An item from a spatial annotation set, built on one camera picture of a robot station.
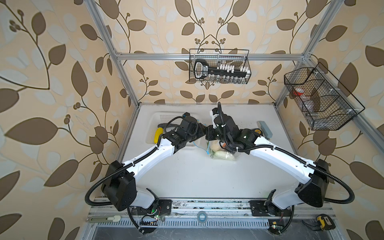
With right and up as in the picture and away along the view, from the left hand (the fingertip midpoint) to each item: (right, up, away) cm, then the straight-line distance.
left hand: (208, 128), depth 79 cm
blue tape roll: (-3, -43, -6) cm, 44 cm away
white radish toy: (+10, -17, +8) cm, 21 cm away
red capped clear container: (+50, +20, +2) cm, 54 cm away
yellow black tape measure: (+36, -3, +23) cm, 43 cm away
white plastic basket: (-36, +5, +23) cm, 43 cm away
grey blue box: (+41, -3, +21) cm, 46 cm away
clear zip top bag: (+18, -17, +9) cm, 27 cm away
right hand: (-2, -1, -5) cm, 5 cm away
